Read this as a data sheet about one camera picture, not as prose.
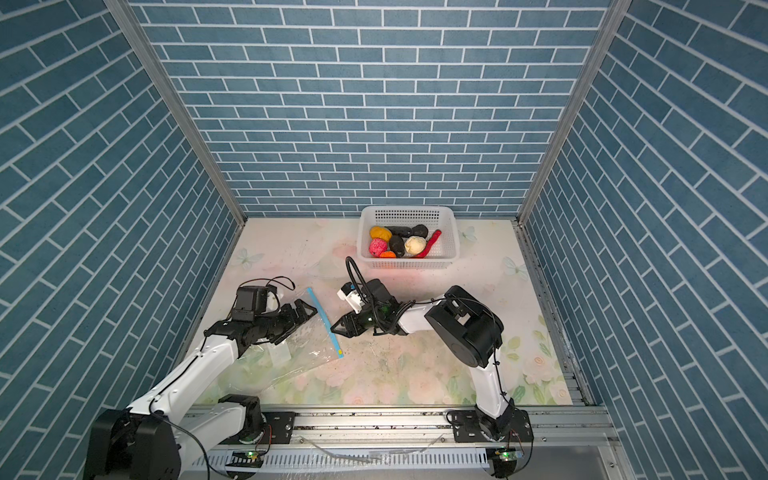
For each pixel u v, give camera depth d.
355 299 0.84
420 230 1.12
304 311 0.78
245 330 0.61
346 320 0.81
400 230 1.10
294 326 0.75
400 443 0.72
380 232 1.08
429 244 1.11
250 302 0.66
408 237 1.07
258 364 0.84
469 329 0.54
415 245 1.05
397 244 1.07
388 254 1.03
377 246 1.05
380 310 0.75
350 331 0.82
